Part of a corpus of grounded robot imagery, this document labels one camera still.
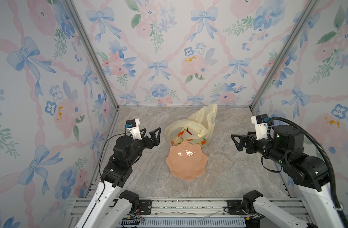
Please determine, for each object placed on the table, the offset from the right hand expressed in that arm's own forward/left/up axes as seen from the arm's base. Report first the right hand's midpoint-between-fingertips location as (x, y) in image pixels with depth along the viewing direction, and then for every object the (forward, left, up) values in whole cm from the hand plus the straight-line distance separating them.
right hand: (241, 133), depth 61 cm
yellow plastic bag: (+12, +16, -12) cm, 23 cm away
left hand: (+4, +39, -3) cm, 39 cm away
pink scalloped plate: (+3, +22, -35) cm, 42 cm away
